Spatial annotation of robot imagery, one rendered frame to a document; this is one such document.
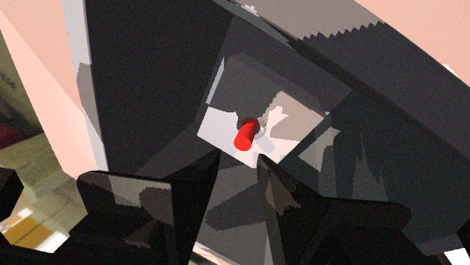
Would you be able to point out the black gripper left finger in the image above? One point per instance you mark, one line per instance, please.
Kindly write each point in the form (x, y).
(178, 200)

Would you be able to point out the red peg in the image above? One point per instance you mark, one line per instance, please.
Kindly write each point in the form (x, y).
(245, 136)

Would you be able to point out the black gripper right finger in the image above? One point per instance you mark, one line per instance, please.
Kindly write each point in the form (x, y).
(297, 218)

